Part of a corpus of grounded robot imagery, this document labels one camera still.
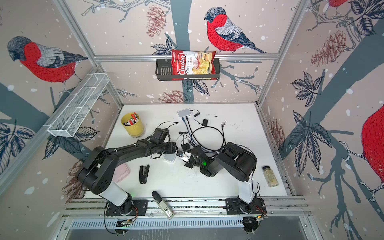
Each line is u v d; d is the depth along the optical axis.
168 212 0.70
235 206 0.73
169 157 0.89
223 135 1.01
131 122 0.96
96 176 0.45
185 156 0.78
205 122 1.07
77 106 0.77
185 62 0.88
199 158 0.73
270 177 0.80
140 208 0.73
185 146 0.95
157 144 0.74
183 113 1.15
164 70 0.95
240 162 0.51
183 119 1.10
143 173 0.83
